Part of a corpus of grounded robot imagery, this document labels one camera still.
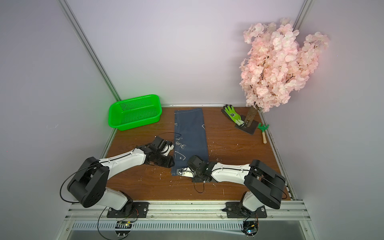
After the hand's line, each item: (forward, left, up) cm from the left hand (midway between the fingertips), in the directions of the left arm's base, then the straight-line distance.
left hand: (174, 163), depth 87 cm
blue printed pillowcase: (+20, -8, -4) cm, 22 cm away
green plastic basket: (+43, +37, -2) cm, 57 cm away
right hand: (-2, -11, 0) cm, 11 cm away
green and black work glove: (+39, -42, -2) cm, 57 cm away
